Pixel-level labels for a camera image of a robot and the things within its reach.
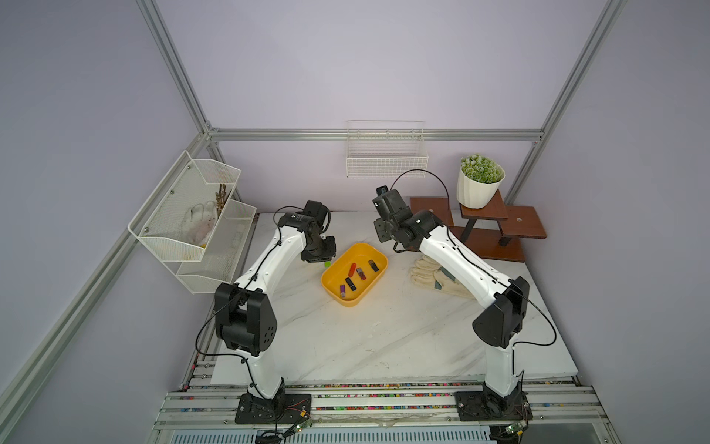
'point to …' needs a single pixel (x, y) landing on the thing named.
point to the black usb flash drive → (350, 284)
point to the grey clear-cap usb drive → (373, 265)
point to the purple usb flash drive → (343, 290)
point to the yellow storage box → (359, 252)
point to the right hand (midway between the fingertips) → (391, 226)
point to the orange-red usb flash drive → (352, 269)
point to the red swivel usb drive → (361, 273)
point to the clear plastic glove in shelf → (199, 221)
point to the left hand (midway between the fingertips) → (328, 259)
